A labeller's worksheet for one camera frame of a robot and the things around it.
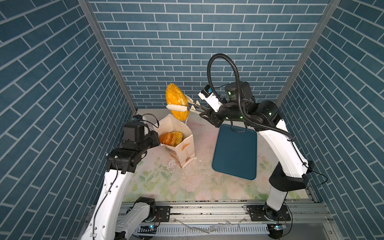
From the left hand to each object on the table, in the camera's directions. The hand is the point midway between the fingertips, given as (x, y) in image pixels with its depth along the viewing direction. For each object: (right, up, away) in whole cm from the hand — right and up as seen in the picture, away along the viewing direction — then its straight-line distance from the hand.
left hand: (157, 133), depth 69 cm
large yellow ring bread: (+7, -4, +14) cm, 16 cm away
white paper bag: (+12, -10, +6) cm, 17 cm away
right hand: (+21, +11, -9) cm, 25 cm away
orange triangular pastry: (+3, -4, +11) cm, 12 cm away
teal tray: (+44, -15, +28) cm, 54 cm away
